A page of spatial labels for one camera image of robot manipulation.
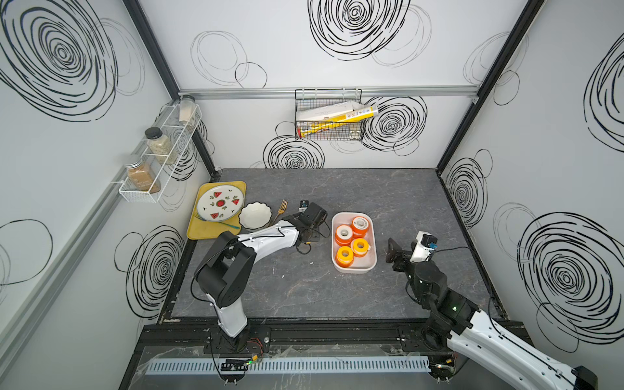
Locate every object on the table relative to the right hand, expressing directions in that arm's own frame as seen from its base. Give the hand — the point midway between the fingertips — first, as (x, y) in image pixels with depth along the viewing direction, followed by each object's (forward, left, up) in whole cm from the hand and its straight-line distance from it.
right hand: (400, 244), depth 76 cm
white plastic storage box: (0, +11, -16) cm, 20 cm away
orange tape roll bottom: (+10, +17, -12) cm, 23 cm away
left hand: (+10, +30, -11) cm, 34 cm away
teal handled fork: (+15, +64, -15) cm, 68 cm away
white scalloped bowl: (+21, +55, -16) cm, 61 cm away
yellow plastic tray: (+13, +76, -15) cm, 78 cm away
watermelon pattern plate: (+27, +71, -15) cm, 78 cm away
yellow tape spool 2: (+1, +17, -12) cm, 21 cm away
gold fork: (+24, +43, -16) cm, 52 cm away
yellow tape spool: (+5, +11, -12) cm, 17 cm away
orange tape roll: (+14, +11, -12) cm, 21 cm away
